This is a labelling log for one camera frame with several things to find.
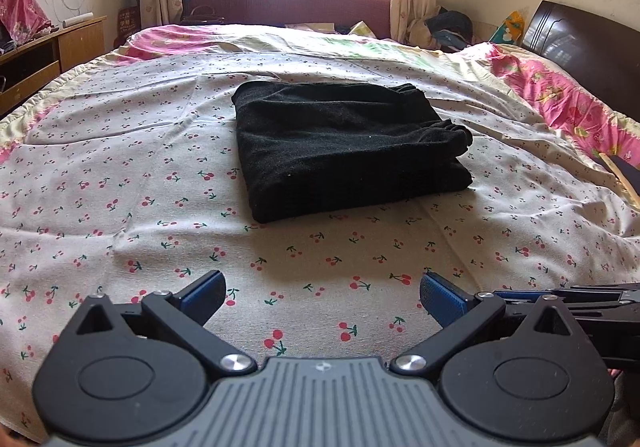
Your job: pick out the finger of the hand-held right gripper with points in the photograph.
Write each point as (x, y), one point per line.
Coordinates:
(520, 295)
(595, 296)

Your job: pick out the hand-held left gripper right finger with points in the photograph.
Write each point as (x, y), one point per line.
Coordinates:
(442, 299)

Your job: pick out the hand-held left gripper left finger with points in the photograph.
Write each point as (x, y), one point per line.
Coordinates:
(202, 297)

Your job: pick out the black pants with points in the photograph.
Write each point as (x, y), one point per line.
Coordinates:
(345, 147)

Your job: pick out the person's grey trouser leg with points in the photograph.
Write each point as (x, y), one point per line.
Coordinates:
(627, 409)

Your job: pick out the wooden stick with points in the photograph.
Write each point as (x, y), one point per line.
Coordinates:
(620, 177)

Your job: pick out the dark blue flat object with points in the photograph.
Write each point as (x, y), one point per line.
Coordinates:
(631, 169)

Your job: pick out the cherry print bed sheet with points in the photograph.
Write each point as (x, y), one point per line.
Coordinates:
(150, 167)

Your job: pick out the pink floral quilt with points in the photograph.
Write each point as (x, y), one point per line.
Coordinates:
(550, 87)

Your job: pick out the dark wooden headboard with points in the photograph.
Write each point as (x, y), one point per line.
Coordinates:
(585, 47)

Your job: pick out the yellow green bag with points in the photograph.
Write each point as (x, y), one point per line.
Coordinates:
(509, 29)

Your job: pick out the pile of dark clothes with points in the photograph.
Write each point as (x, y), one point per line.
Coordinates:
(447, 27)

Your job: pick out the dark handbag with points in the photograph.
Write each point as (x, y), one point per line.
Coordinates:
(202, 16)

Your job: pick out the red box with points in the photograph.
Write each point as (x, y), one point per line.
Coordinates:
(127, 24)

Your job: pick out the wooden side cabinet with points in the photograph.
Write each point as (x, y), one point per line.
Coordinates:
(75, 44)

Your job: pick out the white paper roll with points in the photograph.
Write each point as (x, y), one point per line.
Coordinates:
(79, 19)

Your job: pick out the pink floral cloth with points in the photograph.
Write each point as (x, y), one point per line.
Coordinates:
(22, 2)

